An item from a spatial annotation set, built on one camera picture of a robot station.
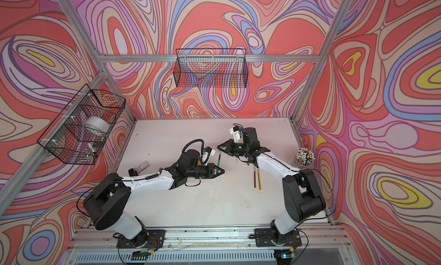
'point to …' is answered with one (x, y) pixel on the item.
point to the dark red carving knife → (255, 170)
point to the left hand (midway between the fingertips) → (226, 175)
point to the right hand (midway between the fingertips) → (219, 150)
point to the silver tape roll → (97, 123)
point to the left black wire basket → (81, 129)
